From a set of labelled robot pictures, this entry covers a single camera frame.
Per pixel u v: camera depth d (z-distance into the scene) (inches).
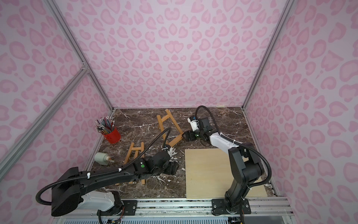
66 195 15.9
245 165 18.4
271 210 28.8
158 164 23.7
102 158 32.9
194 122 32.7
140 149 36.5
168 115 34.3
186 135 32.4
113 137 37.4
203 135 28.1
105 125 37.1
